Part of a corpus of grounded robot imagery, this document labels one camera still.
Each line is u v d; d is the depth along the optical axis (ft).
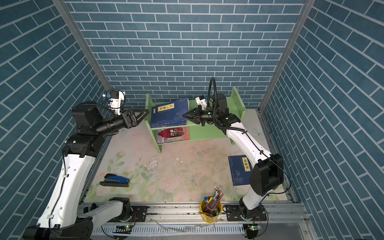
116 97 1.74
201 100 2.36
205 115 2.18
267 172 1.43
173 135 2.94
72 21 2.46
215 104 1.95
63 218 1.19
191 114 2.33
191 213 2.47
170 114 2.48
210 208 2.23
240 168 2.92
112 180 2.71
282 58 2.97
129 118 1.74
